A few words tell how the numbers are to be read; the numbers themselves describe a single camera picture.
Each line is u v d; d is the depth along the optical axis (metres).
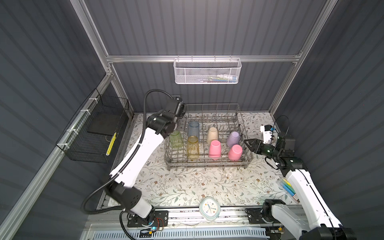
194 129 0.93
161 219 0.72
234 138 0.90
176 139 0.91
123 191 0.39
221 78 0.92
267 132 0.68
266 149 0.66
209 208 0.74
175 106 0.52
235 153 0.83
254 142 0.69
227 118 1.12
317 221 0.40
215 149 0.86
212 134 0.92
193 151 0.90
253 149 0.69
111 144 0.69
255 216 0.74
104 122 0.77
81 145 0.68
